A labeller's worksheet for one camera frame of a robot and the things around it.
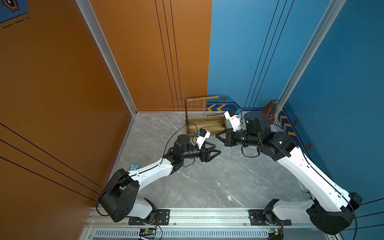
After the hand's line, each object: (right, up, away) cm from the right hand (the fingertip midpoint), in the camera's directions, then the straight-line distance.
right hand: (216, 135), depth 64 cm
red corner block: (+41, +15, +42) cm, 61 cm away
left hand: (+2, -7, +9) cm, 12 cm away
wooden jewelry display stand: (-8, +8, +45) cm, 46 cm away
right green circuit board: (+29, -47, +8) cm, 56 cm away
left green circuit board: (-33, -47, +8) cm, 58 cm away
